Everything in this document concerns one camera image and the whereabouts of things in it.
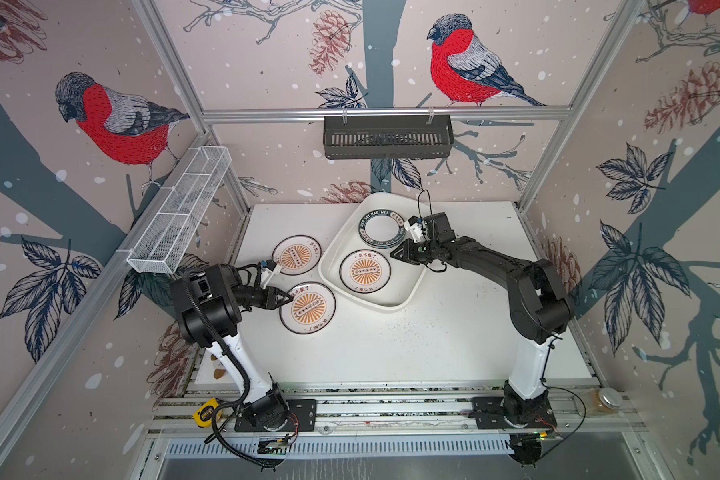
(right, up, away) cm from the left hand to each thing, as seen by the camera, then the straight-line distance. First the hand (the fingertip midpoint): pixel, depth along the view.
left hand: (283, 301), depth 94 cm
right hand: (+35, +14, 0) cm, 38 cm away
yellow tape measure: (-12, -21, -20) cm, 31 cm away
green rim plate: (+33, +23, +20) cm, 45 cm away
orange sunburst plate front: (+26, +9, +7) cm, 29 cm away
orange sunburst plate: (+10, -2, -1) cm, 10 cm away
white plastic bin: (+40, +6, +3) cm, 41 cm away
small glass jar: (+81, -17, -27) cm, 87 cm away
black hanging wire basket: (+34, +56, +11) cm, 66 cm away
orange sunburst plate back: (+1, +14, +13) cm, 19 cm away
